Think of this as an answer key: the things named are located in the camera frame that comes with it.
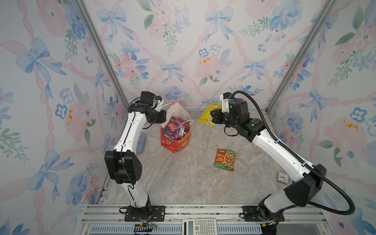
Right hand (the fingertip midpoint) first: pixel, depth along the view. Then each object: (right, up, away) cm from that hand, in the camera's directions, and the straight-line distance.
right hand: (210, 111), depth 75 cm
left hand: (-24, -3, +10) cm, 26 cm away
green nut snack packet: (+12, -28, +18) cm, 36 cm away
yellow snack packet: (-1, -3, +2) cm, 4 cm away
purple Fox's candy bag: (-18, -9, +9) cm, 22 cm away
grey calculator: (-6, -55, -5) cm, 56 cm away
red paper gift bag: (-24, -16, +12) cm, 31 cm away
